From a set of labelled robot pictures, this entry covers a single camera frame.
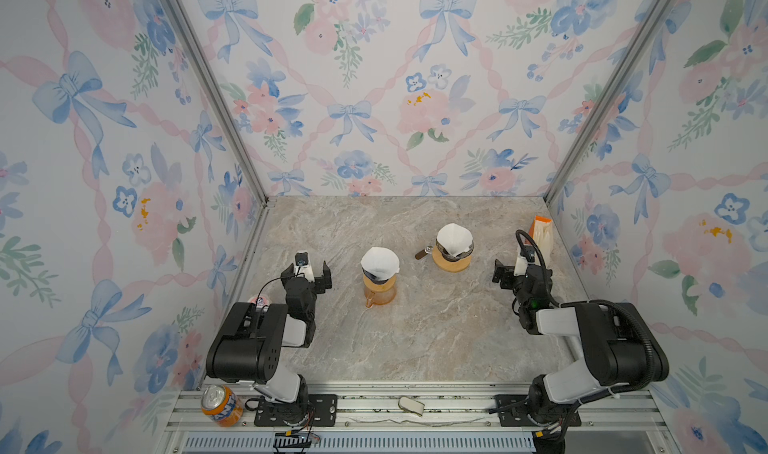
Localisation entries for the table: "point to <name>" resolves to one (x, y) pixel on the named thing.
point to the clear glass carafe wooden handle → (422, 253)
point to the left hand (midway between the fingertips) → (309, 261)
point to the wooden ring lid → (448, 265)
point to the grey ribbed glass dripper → (447, 255)
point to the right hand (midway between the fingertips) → (512, 259)
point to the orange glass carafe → (380, 294)
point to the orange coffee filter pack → (541, 230)
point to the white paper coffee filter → (381, 262)
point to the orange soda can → (221, 405)
